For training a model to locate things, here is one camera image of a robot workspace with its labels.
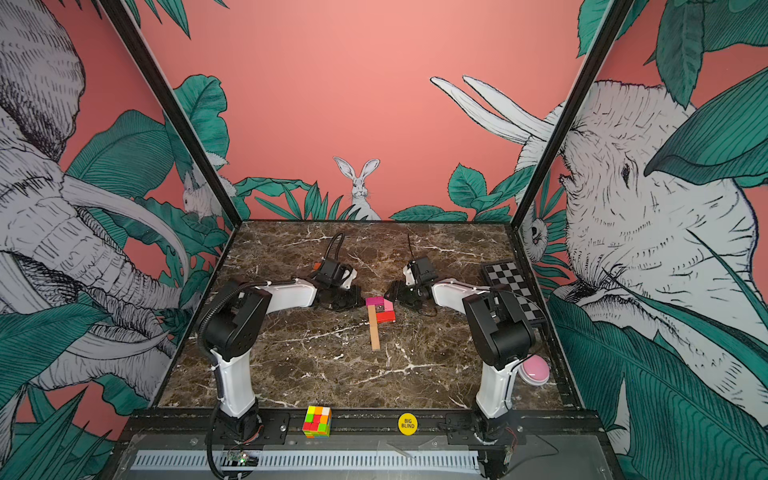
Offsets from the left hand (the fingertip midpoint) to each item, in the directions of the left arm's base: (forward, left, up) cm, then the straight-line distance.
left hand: (370, 298), depth 97 cm
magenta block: (0, -2, -2) cm, 3 cm away
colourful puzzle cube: (-36, +12, +4) cm, 38 cm away
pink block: (-3, -6, 0) cm, 7 cm away
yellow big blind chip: (-36, -10, -1) cm, 38 cm away
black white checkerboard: (+6, -47, +2) cm, 48 cm away
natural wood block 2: (-15, -2, -1) cm, 15 cm away
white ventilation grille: (-42, +36, +3) cm, 55 cm away
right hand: (0, -7, +2) cm, 7 cm away
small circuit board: (-42, +31, -1) cm, 52 cm away
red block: (-6, -5, -1) cm, 8 cm away
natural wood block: (-11, -1, -1) cm, 11 cm away
